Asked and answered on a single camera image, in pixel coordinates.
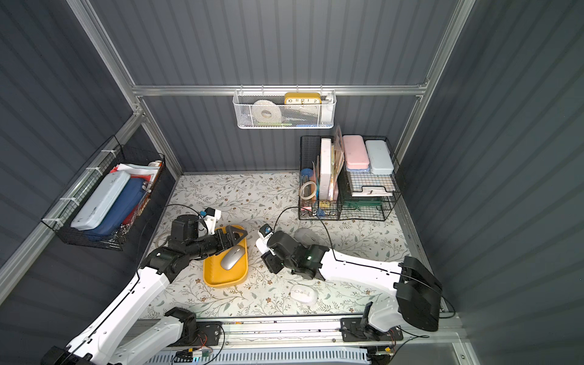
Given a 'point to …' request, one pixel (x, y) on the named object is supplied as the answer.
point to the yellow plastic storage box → (214, 275)
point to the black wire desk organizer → (347, 177)
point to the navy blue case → (121, 208)
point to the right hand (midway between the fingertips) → (276, 254)
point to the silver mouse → (232, 256)
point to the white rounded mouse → (303, 294)
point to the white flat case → (89, 217)
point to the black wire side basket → (147, 165)
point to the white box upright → (325, 163)
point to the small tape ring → (302, 187)
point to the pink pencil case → (355, 152)
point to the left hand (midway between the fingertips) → (240, 237)
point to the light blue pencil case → (380, 157)
